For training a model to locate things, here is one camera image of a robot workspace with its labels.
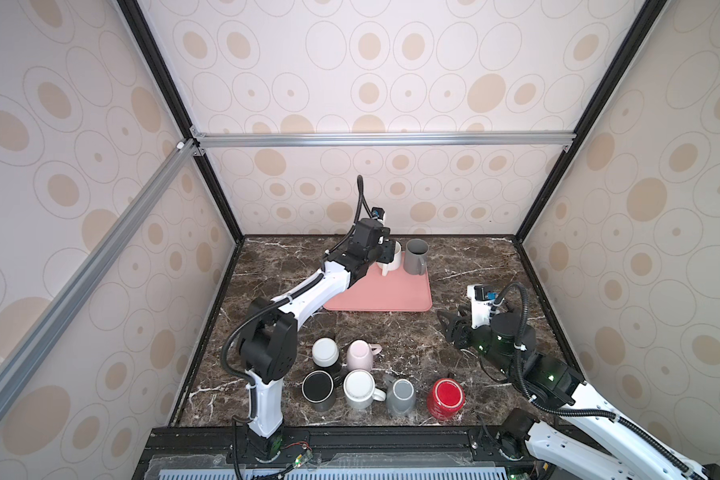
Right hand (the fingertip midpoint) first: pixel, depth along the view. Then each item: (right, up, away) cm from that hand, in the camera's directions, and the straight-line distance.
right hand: (450, 310), depth 72 cm
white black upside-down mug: (-31, -12, +8) cm, 35 cm away
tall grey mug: (-4, +14, +29) cm, 32 cm away
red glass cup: (0, -22, +2) cm, 22 cm away
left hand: (-12, +20, +15) cm, 27 cm away
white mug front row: (-22, -21, +5) cm, 31 cm away
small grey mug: (-12, -22, +1) cm, 24 cm away
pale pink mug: (-22, -13, +8) cm, 27 cm away
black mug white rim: (-32, -20, +3) cm, 38 cm away
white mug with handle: (-11, +11, +35) cm, 38 cm away
